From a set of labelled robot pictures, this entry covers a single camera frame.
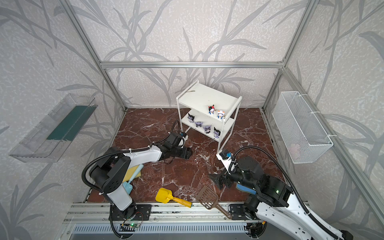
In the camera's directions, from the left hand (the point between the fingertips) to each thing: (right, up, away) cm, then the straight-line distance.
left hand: (190, 147), depth 92 cm
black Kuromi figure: (+15, +10, -12) cm, 22 cm away
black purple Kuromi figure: (0, +18, -4) cm, 19 cm away
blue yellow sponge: (+31, -20, -12) cm, 39 cm away
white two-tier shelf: (+10, +21, -20) cm, 31 cm away
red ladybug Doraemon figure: (+12, +22, -22) cm, 33 cm away
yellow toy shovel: (-12, -22, -15) cm, 29 cm away
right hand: (+13, -2, -26) cm, 29 cm away
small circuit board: (-26, -33, -22) cm, 47 cm away
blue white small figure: (+16, +20, -24) cm, 35 cm away
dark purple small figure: (+5, +15, -6) cm, 17 cm away
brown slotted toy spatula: (+11, -24, -14) cm, 30 cm away
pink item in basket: (+53, +2, -19) cm, 57 cm away
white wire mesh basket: (+49, +10, -32) cm, 59 cm away
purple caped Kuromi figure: (+10, +12, -10) cm, 19 cm away
